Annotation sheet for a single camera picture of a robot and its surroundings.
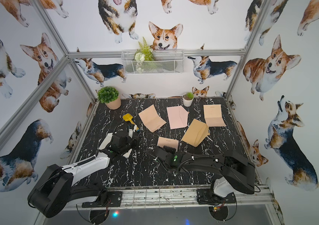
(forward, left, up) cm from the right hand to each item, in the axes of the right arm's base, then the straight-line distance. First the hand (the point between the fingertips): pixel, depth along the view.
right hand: (165, 149), depth 83 cm
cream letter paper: (+32, -37, -11) cm, 50 cm away
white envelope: (+9, +41, -9) cm, 43 cm away
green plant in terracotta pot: (+38, +41, +7) cm, 56 cm away
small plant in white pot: (+42, -17, -1) cm, 46 cm away
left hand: (+9, +14, +2) cm, 17 cm away
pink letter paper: (+9, +1, -9) cm, 13 cm away
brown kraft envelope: (+18, -22, -10) cm, 30 cm away
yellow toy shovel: (+29, +29, -7) cm, 42 cm away
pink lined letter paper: (+28, +12, -8) cm, 31 cm away
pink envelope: (+32, -9, -10) cm, 35 cm away
